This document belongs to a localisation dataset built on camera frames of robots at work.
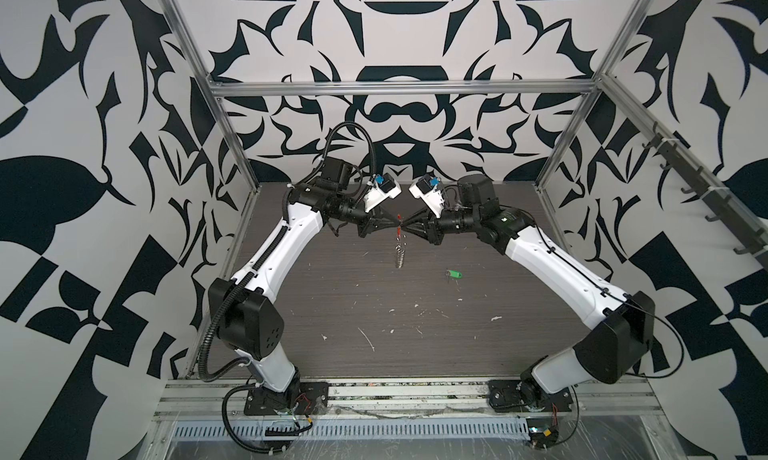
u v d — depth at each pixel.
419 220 0.67
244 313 0.43
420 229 0.71
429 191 0.64
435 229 0.64
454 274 0.96
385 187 0.64
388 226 0.72
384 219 0.69
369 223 0.65
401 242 0.73
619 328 0.41
